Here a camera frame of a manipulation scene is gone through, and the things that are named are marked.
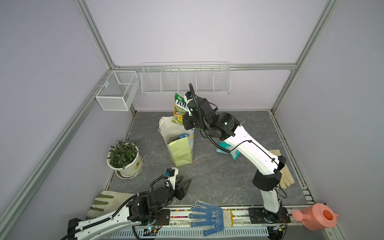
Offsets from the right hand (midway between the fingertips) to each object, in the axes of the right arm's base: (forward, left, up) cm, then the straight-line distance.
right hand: (185, 115), depth 67 cm
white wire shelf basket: (+45, -14, -9) cm, 48 cm away
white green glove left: (-28, +43, -37) cm, 63 cm away
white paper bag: (-6, +3, -13) cm, 15 cm away
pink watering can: (-36, -57, -27) cm, 73 cm away
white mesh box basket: (+31, +46, -9) cm, 56 cm away
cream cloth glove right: (-16, -56, -37) cm, 69 cm away
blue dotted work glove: (-35, -14, -38) cm, 53 cm away
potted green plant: (-11, +32, -19) cm, 39 cm away
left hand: (-20, 0, -27) cm, 34 cm away
